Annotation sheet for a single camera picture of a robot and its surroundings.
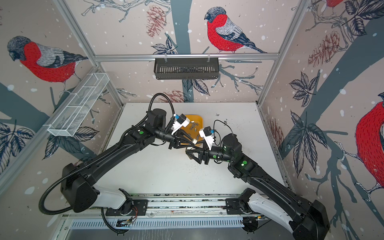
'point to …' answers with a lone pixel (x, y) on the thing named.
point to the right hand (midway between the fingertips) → (187, 151)
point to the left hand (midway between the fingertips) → (192, 145)
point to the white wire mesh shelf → (74, 112)
